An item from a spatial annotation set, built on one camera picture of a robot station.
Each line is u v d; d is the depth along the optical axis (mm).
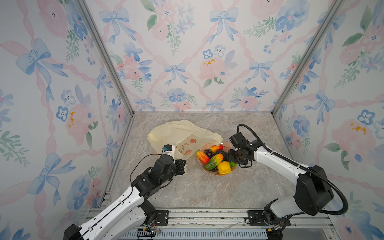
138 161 628
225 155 859
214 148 941
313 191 428
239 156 717
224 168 812
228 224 733
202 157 858
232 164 830
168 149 667
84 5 689
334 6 691
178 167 663
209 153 902
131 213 597
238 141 683
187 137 799
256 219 733
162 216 748
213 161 818
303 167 458
